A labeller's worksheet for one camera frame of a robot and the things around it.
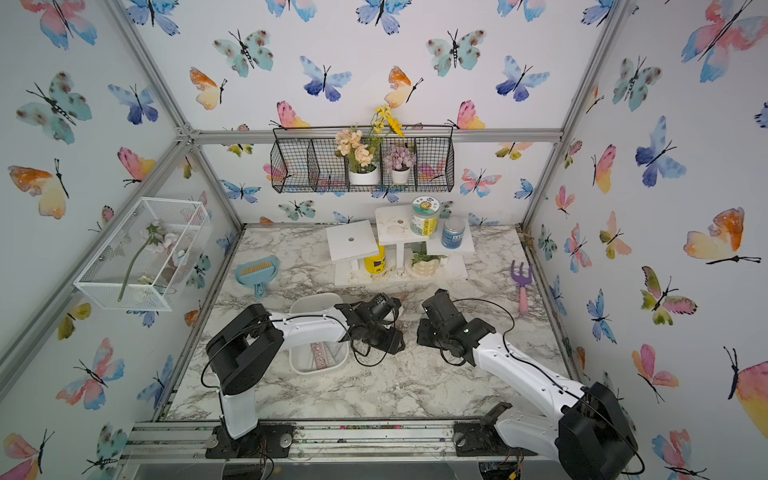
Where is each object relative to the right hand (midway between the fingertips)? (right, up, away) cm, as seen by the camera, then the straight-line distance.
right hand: (424, 329), depth 83 cm
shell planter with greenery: (+2, +17, +16) cm, 23 cm away
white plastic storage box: (-27, -9, +4) cm, 29 cm away
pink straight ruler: (-30, -9, +5) cm, 32 cm away
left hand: (-5, -6, +5) cm, 10 cm away
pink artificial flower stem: (-67, +24, -8) cm, 72 cm away
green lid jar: (0, +30, 0) cm, 30 cm away
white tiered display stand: (-23, +23, +12) cm, 35 cm away
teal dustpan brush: (-56, +14, +23) cm, 62 cm away
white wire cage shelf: (-69, +19, -9) cm, 72 cm away
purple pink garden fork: (+36, +11, +22) cm, 44 cm away
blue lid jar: (+9, +27, +6) cm, 29 cm away
